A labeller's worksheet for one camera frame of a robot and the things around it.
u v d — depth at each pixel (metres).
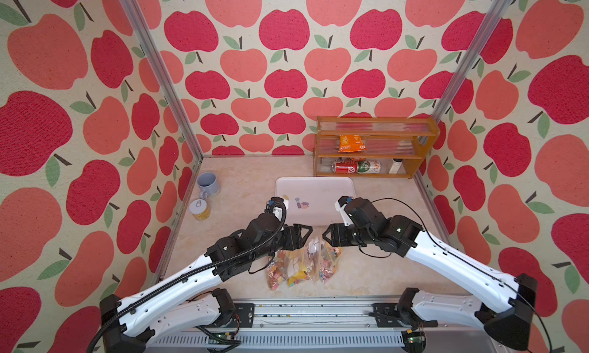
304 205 1.02
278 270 0.80
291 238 0.59
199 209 0.96
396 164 1.07
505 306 0.39
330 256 0.70
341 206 0.67
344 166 1.08
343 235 0.64
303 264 0.73
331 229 0.65
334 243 0.63
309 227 0.66
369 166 1.07
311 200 1.07
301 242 0.60
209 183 1.00
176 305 0.44
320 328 0.73
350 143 1.01
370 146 1.20
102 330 0.39
